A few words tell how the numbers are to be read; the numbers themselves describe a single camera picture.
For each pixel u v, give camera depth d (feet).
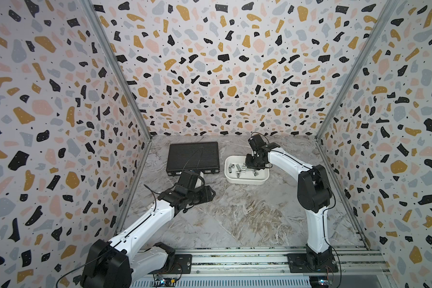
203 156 3.71
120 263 1.24
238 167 3.48
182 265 2.42
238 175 3.31
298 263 2.41
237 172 3.37
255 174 3.38
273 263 2.50
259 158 2.45
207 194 2.35
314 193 1.80
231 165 3.48
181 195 2.02
